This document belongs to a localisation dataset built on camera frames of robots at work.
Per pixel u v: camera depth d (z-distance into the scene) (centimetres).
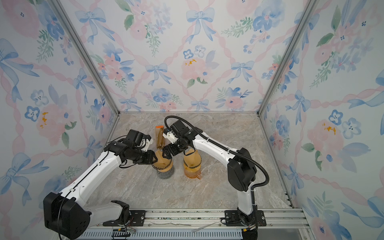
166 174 84
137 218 74
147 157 70
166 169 75
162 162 82
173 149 73
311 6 68
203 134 58
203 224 73
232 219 73
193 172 81
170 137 76
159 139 98
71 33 77
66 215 39
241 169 48
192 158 81
